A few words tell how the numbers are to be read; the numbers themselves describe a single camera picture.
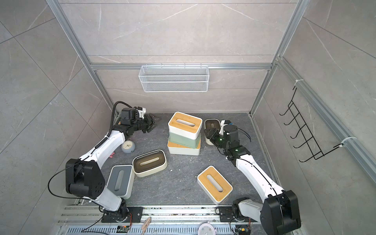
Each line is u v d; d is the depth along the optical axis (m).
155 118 0.78
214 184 0.83
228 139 0.60
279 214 0.39
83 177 0.44
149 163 0.86
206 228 0.68
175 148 0.88
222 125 0.74
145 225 0.70
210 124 1.06
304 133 0.68
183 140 0.84
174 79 1.01
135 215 0.73
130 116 0.68
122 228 0.71
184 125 0.80
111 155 0.55
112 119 0.63
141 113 0.79
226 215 0.73
